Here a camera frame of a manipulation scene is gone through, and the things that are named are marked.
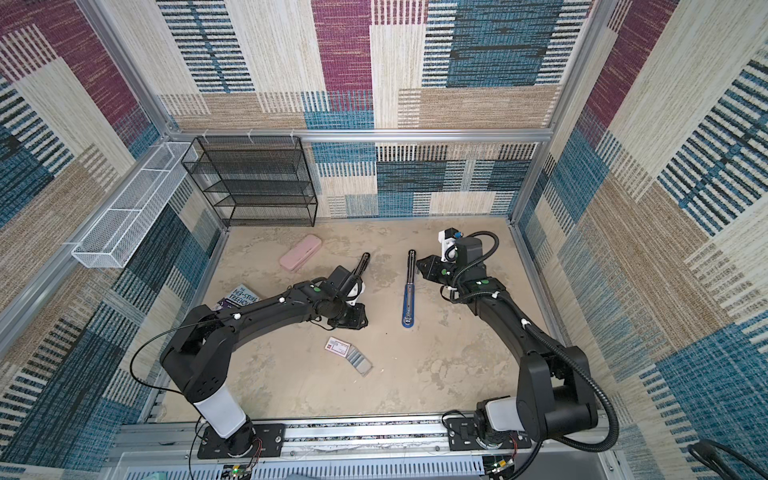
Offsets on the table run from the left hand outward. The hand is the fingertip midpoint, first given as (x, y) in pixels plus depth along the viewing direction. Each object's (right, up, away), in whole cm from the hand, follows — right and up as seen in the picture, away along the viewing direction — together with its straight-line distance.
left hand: (367, 319), depth 87 cm
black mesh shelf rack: (-42, +45, +23) cm, 66 cm away
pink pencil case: (-25, +19, +22) cm, 39 cm away
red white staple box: (-8, -8, 0) cm, 11 cm away
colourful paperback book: (-41, +5, +10) cm, 42 cm away
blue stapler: (+13, +5, +12) cm, 18 cm away
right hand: (+14, +15, -3) cm, 21 cm away
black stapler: (-3, +15, +18) cm, 23 cm away
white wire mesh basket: (-58, +24, -15) cm, 65 cm away
